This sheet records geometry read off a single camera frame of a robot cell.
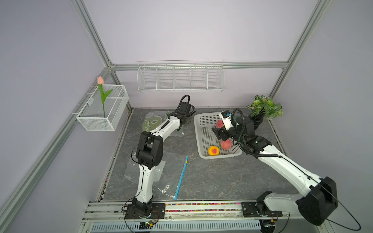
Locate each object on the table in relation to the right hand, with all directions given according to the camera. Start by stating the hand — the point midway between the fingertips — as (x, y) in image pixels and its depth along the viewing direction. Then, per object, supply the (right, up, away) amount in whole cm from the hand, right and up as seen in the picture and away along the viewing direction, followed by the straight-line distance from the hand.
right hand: (218, 123), depth 78 cm
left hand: (-19, +3, +21) cm, 28 cm away
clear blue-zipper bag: (-29, -32, +7) cm, 44 cm away
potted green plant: (+29, +10, +8) cm, 32 cm away
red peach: (+8, -13, +13) cm, 20 cm away
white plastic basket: (-6, -4, +30) cm, 31 cm away
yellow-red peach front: (-1, -17, +10) cm, 20 cm away
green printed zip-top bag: (-41, +2, +21) cm, 46 cm away
